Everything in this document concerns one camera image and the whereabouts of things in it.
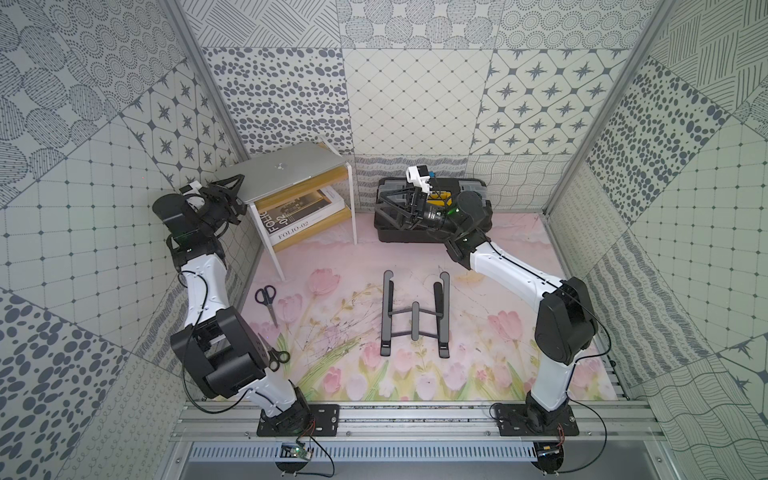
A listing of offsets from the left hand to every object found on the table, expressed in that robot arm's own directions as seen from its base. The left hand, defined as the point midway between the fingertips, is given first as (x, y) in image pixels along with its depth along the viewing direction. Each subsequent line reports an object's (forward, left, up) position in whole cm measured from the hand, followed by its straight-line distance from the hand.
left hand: (241, 175), depth 72 cm
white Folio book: (+7, -3, -22) cm, 23 cm away
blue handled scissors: (-11, +5, -41) cm, 42 cm away
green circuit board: (-51, -17, -42) cm, 69 cm away
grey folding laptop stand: (-11, -52, -35) cm, 64 cm away
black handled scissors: (-30, -4, -42) cm, 51 cm away
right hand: (-9, -34, -1) cm, 35 cm away
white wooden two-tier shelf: (+4, -11, -8) cm, 14 cm away
